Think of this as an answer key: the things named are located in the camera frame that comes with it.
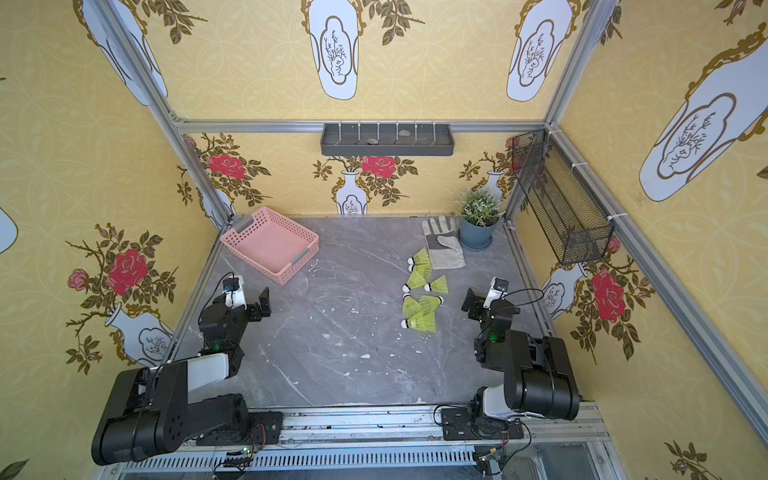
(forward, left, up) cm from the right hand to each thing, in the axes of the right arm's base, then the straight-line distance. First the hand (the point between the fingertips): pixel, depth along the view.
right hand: (484, 291), depth 92 cm
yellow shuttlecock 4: (-4, +23, -5) cm, 24 cm away
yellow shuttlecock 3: (+3, +14, -3) cm, 14 cm away
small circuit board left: (-45, +64, -7) cm, 79 cm away
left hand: (-4, +69, +5) cm, 70 cm away
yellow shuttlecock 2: (+5, +21, -2) cm, 22 cm away
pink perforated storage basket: (+16, +72, -1) cm, 74 cm away
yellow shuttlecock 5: (-5, +17, -1) cm, 18 cm away
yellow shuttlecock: (+13, +19, -4) cm, 23 cm away
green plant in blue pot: (+25, 0, +10) cm, 27 cm away
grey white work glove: (+23, +11, -5) cm, 26 cm away
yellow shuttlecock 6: (-11, +19, 0) cm, 22 cm away
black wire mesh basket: (+10, -22, +20) cm, 31 cm away
